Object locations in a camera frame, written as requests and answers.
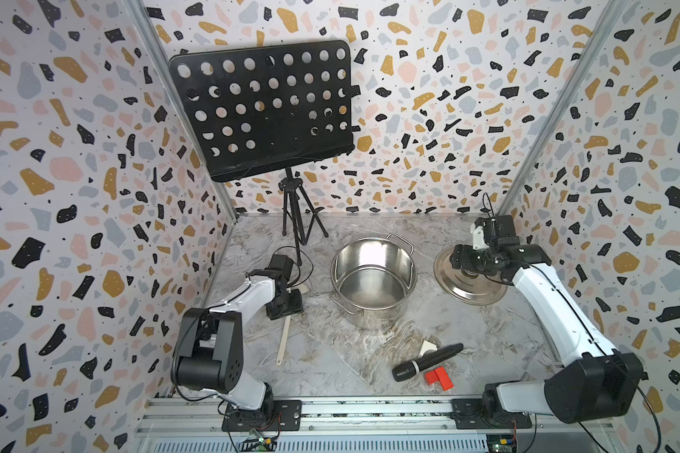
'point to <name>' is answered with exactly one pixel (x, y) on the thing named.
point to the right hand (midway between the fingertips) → (460, 258)
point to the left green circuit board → (262, 444)
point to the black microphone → (405, 369)
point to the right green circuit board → (500, 443)
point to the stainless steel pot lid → (467, 285)
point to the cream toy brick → (427, 345)
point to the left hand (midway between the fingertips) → (296, 309)
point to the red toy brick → (438, 374)
